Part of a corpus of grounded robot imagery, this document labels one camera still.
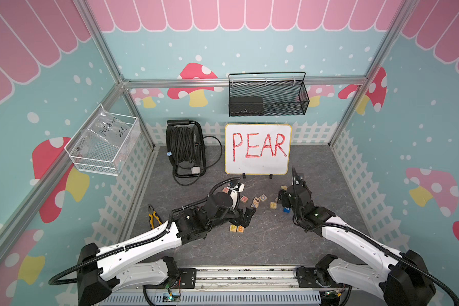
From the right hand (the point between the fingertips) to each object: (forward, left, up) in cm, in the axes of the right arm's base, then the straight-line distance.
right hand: (287, 190), depth 84 cm
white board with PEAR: (+25, +11, +1) cm, 27 cm away
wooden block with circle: (+4, +9, -13) cm, 17 cm away
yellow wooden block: (-1, +5, -13) cm, 14 cm away
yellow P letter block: (-12, +25, -12) cm, 30 cm away
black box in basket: (+36, +17, +19) cm, 45 cm away
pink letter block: (+3, +19, -12) cm, 23 cm away
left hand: (-12, +20, +7) cm, 24 cm away
